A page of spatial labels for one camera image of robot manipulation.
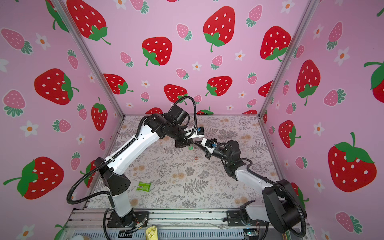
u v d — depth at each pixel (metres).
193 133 0.61
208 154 0.69
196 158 0.95
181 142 0.65
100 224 0.72
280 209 0.42
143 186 0.84
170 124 0.53
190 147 0.68
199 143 0.73
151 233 0.67
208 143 0.61
